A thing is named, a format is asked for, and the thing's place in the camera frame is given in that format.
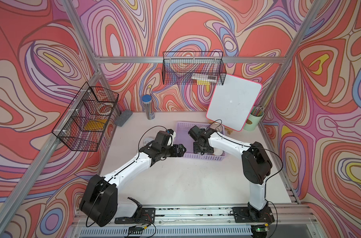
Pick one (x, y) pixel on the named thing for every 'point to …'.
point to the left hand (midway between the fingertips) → (182, 150)
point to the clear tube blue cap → (147, 99)
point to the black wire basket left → (81, 127)
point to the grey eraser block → (124, 116)
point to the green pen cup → (254, 118)
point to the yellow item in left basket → (95, 125)
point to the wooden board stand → (228, 130)
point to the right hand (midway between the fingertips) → (203, 153)
